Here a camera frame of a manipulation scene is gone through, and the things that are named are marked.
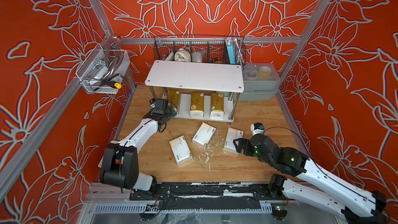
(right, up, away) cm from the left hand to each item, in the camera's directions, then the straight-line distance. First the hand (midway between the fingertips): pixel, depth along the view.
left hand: (167, 112), depth 90 cm
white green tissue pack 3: (+39, -12, -2) cm, 41 cm away
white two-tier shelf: (+32, +19, -13) cm, 39 cm away
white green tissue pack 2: (+22, -14, -1) cm, 26 cm away
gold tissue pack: (+18, +4, +2) cm, 19 cm away
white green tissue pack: (+9, -20, -8) cm, 23 cm away
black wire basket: (+20, +40, +6) cm, 45 cm away
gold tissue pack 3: (+3, +8, +5) cm, 10 cm away
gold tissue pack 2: (+30, +4, +1) cm, 30 cm away
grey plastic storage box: (+59, +19, +7) cm, 63 cm away
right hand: (+37, -13, -18) cm, 44 cm away
